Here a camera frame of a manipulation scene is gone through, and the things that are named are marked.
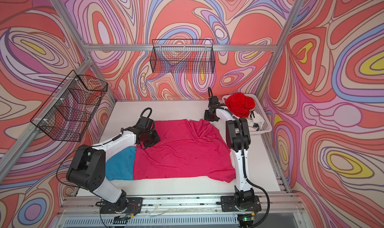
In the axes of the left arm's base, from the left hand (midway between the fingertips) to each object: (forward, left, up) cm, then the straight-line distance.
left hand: (163, 138), depth 92 cm
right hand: (+19, -31, -5) cm, 36 cm away
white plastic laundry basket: (+21, -66, +2) cm, 69 cm away
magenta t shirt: (-4, -14, -6) cm, 16 cm away
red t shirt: (+27, -53, +1) cm, 60 cm away
